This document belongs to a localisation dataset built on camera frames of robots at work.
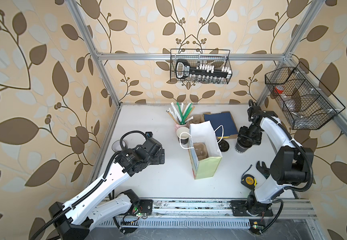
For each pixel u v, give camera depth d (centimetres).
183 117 98
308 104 72
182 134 66
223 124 109
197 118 106
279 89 89
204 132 79
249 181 80
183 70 85
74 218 38
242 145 85
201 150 94
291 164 46
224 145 96
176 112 96
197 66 82
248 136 77
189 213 74
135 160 48
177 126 96
